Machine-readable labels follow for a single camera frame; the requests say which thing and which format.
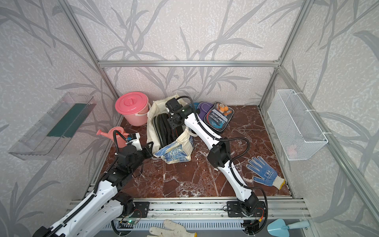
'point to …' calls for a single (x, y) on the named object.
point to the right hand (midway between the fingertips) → (174, 121)
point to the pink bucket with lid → (134, 107)
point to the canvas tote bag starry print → (180, 152)
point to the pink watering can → (121, 142)
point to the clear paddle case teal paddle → (218, 115)
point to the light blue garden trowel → (278, 227)
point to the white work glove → (170, 229)
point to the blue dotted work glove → (269, 176)
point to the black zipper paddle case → (167, 134)
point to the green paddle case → (159, 123)
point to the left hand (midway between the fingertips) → (154, 143)
